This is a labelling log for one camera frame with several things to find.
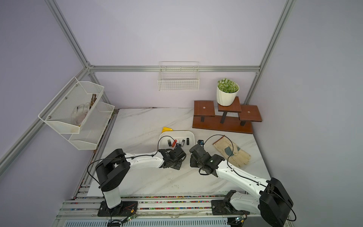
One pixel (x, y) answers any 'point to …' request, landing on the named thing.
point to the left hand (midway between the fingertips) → (176, 164)
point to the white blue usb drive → (178, 140)
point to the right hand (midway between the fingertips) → (195, 160)
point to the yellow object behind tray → (166, 129)
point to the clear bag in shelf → (79, 113)
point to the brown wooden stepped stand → (235, 118)
